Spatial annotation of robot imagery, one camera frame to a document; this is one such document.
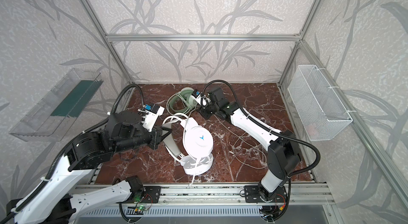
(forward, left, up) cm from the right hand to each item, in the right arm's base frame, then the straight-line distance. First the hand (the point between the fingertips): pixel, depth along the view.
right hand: (200, 101), depth 83 cm
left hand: (-23, +7, +12) cm, 27 cm away
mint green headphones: (+15, +16, -21) cm, 30 cm away
